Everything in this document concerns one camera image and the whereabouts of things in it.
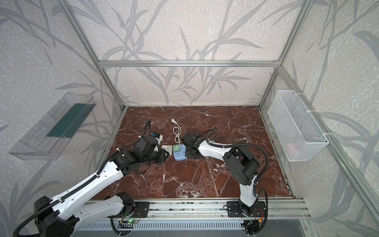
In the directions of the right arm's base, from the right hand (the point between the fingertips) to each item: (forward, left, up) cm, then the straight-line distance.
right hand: (190, 149), depth 94 cm
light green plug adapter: (-1, +8, +5) cm, 9 cm away
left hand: (-8, +9, +15) cm, 20 cm away
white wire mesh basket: (-11, -48, +33) cm, 60 cm away
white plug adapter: (-8, +10, +17) cm, 21 cm away
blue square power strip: (-4, +6, +1) cm, 7 cm away
